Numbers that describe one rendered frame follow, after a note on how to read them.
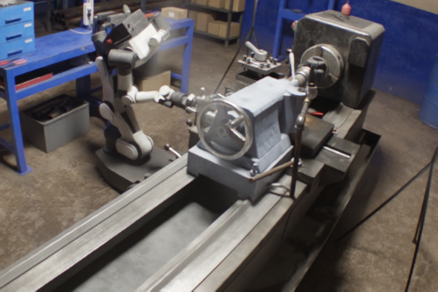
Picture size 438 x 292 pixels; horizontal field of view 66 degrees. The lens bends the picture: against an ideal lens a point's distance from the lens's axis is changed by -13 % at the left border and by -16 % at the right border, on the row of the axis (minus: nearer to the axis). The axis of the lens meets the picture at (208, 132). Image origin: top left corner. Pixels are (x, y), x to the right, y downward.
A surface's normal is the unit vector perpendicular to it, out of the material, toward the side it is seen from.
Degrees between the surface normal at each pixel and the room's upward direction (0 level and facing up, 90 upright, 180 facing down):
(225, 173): 90
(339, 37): 90
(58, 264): 0
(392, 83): 90
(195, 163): 90
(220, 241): 0
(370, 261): 0
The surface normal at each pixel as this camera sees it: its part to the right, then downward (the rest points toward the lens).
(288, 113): 0.19, 0.31
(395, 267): 0.10, -0.87
